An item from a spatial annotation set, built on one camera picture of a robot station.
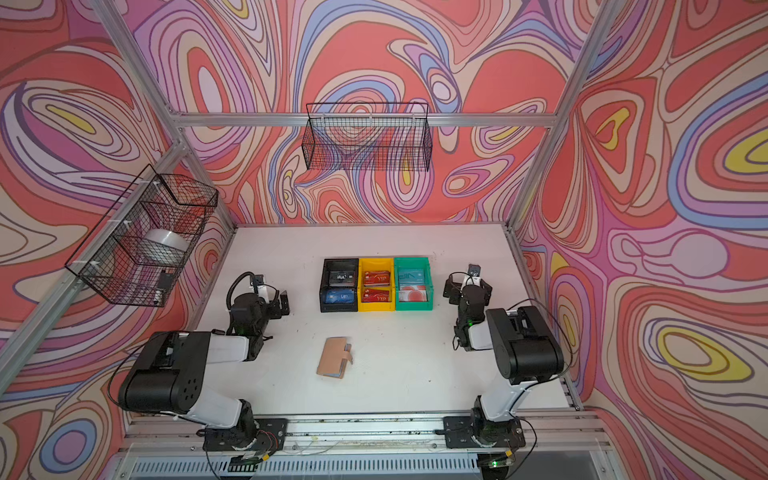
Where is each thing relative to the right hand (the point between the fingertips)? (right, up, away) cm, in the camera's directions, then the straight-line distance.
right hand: (467, 283), depth 96 cm
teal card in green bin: (-18, +2, +5) cm, 19 cm away
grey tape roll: (-79, +11, -27) cm, 84 cm away
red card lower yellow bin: (-32, -4, +2) cm, 32 cm away
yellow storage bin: (-30, +6, +3) cm, 31 cm away
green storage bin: (-17, -1, +3) cm, 18 cm away
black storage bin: (-43, -1, +4) cm, 43 cm away
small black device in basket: (-82, +3, -23) cm, 85 cm away
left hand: (-63, -2, -2) cm, 63 cm away
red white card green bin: (-16, -4, +2) cm, 17 cm away
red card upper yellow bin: (-30, +1, +5) cm, 30 cm away
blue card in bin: (-42, -5, +2) cm, 42 cm away
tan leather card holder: (-41, -20, -12) cm, 48 cm away
